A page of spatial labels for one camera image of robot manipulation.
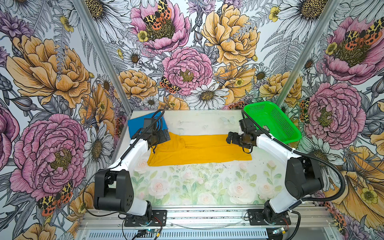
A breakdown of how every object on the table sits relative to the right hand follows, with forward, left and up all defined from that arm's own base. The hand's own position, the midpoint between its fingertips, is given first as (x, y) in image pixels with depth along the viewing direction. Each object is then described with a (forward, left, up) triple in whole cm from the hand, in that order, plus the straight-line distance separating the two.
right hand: (233, 145), depth 91 cm
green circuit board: (-40, +44, -9) cm, 60 cm away
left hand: (+1, +43, +4) cm, 43 cm away
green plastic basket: (+26, -38, -10) cm, 47 cm away
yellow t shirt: (+4, +35, -8) cm, 36 cm away
